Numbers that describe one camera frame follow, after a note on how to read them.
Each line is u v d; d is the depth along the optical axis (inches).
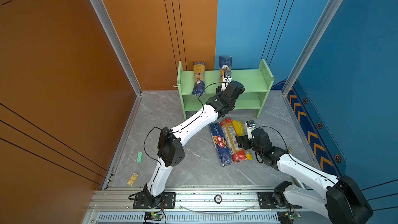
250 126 29.1
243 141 30.0
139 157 34.2
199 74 34.3
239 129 37.0
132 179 31.1
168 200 28.8
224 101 24.1
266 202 28.5
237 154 32.9
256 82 36.8
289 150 34.3
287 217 27.5
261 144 25.4
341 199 15.7
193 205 28.6
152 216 27.9
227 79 26.5
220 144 34.8
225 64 33.4
